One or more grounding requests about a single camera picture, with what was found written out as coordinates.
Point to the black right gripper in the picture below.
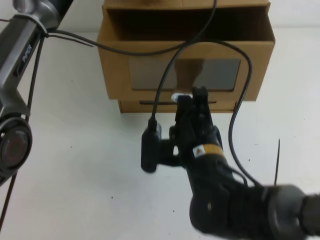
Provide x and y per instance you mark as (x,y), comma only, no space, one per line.
(199,142)

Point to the white plastic handle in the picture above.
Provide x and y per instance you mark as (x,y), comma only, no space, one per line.
(176,95)

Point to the brown cardboard shoebox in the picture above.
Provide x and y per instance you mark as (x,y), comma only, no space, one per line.
(146,106)
(234,35)

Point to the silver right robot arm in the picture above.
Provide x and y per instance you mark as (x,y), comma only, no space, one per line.
(263,212)

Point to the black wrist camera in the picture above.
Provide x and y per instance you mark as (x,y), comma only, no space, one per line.
(150,149)

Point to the black thin cable tie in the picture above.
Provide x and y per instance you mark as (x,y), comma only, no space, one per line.
(277,163)

